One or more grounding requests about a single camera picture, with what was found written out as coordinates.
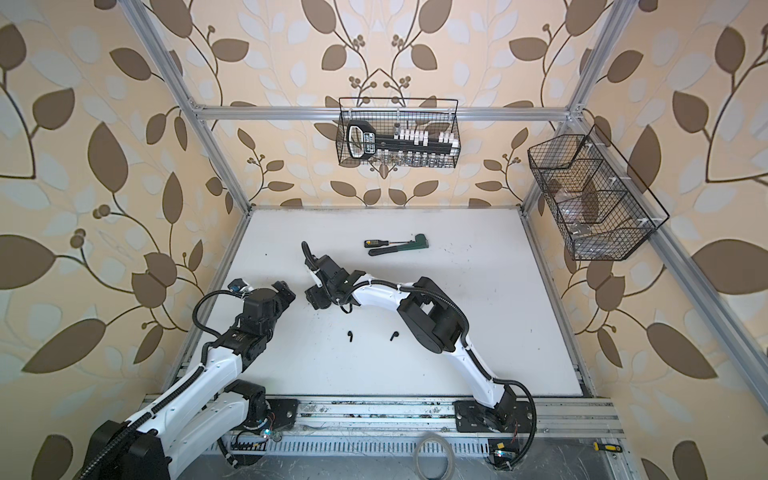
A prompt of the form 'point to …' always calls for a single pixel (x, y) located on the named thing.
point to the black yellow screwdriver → (376, 243)
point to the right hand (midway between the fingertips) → (316, 292)
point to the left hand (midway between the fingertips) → (278, 289)
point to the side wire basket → (604, 210)
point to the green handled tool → (421, 242)
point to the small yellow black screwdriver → (607, 447)
